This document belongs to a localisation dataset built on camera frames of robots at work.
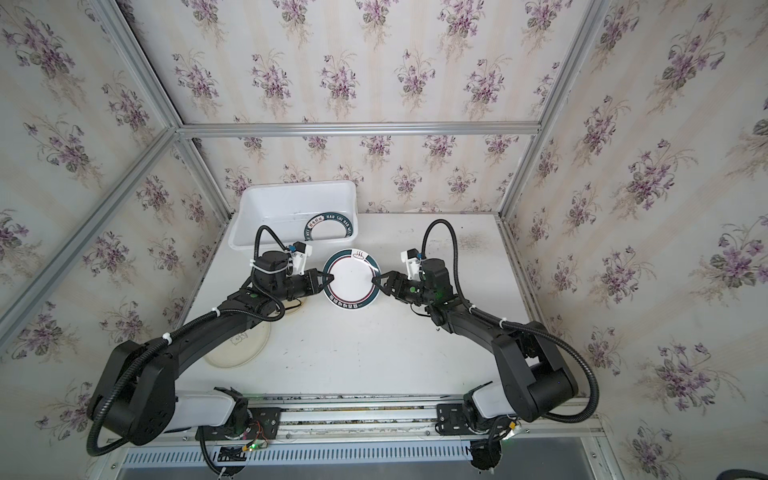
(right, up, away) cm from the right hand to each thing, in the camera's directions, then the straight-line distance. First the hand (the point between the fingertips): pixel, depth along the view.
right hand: (387, 281), depth 83 cm
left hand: (-15, +1, 0) cm, 15 cm away
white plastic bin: (-27, +22, +31) cm, 47 cm away
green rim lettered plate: (-23, +18, +29) cm, 40 cm away
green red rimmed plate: (-10, -2, +1) cm, 10 cm away
